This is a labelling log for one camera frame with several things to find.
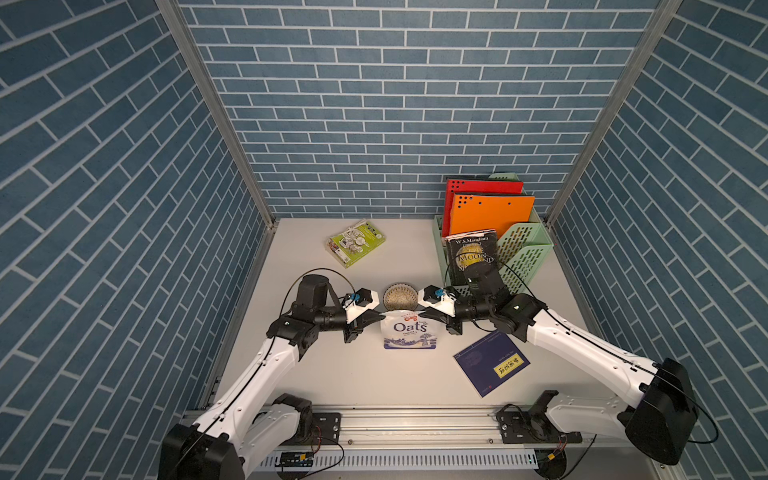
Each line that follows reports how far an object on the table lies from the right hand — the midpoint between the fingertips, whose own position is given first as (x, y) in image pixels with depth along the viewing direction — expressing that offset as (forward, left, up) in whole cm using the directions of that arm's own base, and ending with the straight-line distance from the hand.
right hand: (426, 309), depth 75 cm
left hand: (-2, +10, -1) cm, 11 cm away
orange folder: (+30, -13, +7) cm, 33 cm away
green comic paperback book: (+34, +27, -16) cm, 46 cm away
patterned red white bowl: (+12, +8, -15) cm, 20 cm away
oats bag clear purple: (-4, +5, -5) cm, 8 cm away
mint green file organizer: (+16, -25, +7) cm, 30 cm away
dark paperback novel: (+22, -13, -1) cm, 26 cm away
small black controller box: (-32, +30, -22) cm, 49 cm away
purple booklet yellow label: (-5, -20, -19) cm, 28 cm away
